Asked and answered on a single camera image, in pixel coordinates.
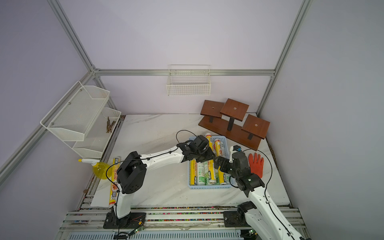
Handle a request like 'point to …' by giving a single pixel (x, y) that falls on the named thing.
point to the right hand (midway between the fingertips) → (221, 163)
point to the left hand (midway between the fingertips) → (213, 157)
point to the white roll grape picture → (201, 175)
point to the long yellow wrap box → (114, 186)
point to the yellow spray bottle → (99, 168)
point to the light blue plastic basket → (224, 147)
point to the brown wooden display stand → (229, 119)
